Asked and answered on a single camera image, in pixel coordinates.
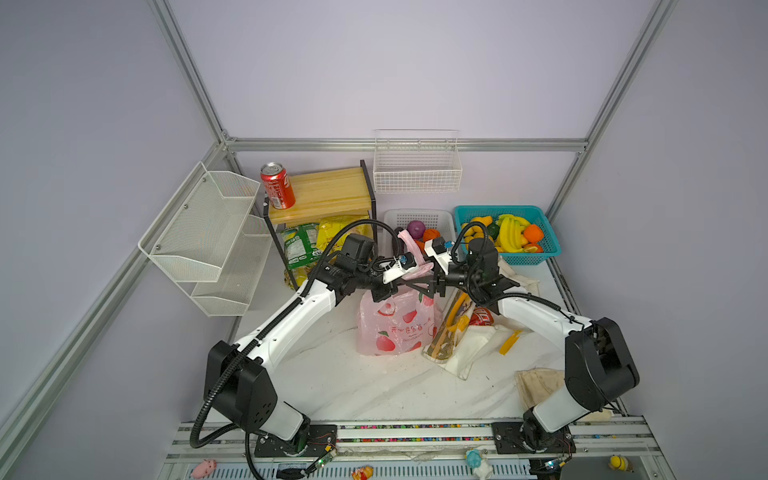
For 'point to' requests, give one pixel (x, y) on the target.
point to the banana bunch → (510, 239)
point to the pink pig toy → (204, 469)
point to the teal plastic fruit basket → (532, 213)
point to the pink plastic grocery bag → (410, 324)
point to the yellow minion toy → (619, 462)
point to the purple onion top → (416, 228)
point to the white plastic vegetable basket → (441, 220)
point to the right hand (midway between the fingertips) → (410, 273)
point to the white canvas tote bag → (463, 331)
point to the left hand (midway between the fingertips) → (399, 279)
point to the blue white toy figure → (481, 467)
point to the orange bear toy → (363, 473)
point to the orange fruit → (533, 233)
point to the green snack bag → (301, 244)
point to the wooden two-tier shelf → (336, 193)
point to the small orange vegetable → (430, 234)
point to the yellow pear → (486, 220)
